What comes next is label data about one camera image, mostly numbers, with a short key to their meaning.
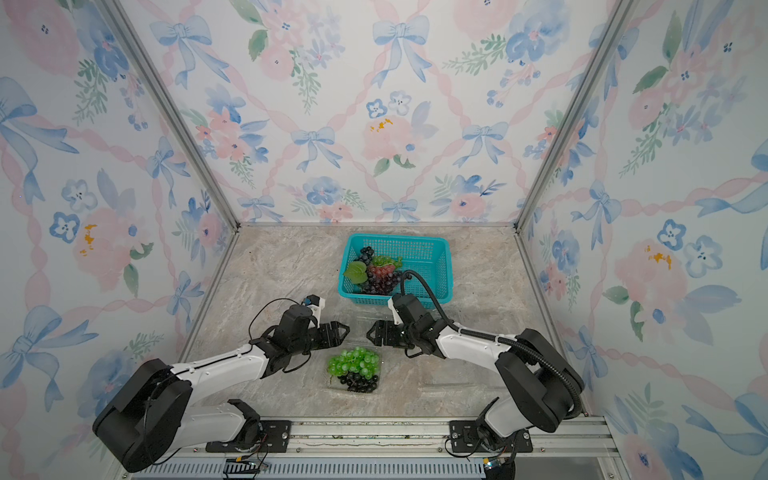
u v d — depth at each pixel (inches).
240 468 28.8
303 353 29.3
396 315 28.1
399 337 29.5
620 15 27.1
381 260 41.6
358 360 31.5
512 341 19.0
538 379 17.3
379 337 30.7
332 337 30.7
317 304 32.0
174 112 34.0
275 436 29.3
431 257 41.9
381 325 31.0
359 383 31.4
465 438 28.8
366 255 40.3
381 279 39.1
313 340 29.5
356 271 37.3
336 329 31.2
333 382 32.6
